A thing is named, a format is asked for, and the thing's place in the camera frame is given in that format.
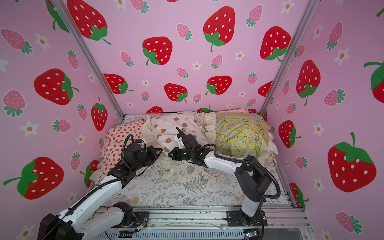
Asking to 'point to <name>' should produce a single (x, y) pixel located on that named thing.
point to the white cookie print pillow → (159, 131)
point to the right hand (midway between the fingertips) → (164, 158)
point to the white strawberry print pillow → (111, 152)
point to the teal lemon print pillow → (241, 135)
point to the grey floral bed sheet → (170, 183)
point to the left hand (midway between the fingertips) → (164, 148)
